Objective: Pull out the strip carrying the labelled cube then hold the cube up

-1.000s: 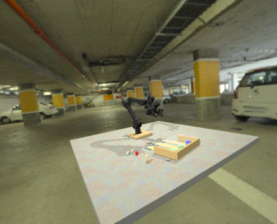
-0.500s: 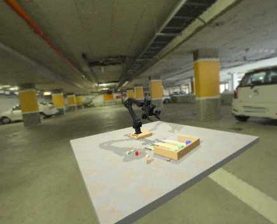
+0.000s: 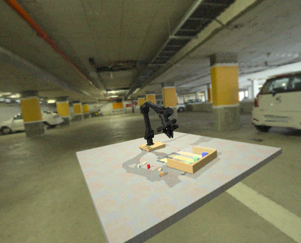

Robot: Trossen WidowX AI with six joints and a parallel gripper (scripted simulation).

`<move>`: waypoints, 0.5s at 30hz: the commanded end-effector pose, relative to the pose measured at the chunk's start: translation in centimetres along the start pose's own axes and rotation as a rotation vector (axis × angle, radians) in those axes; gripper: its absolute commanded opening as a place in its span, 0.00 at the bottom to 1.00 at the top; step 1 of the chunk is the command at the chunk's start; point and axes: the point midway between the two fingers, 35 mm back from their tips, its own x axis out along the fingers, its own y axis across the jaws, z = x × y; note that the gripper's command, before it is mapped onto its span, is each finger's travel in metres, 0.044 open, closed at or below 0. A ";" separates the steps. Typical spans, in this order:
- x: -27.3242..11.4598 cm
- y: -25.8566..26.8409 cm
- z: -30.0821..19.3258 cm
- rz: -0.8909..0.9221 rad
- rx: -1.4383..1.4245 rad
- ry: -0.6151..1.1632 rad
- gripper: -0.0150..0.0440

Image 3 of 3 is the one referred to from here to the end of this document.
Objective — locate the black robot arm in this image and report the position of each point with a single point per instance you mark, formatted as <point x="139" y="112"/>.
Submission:
<point x="165" y="113"/>

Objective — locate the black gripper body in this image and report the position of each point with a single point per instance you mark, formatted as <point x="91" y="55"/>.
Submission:
<point x="164" y="127"/>

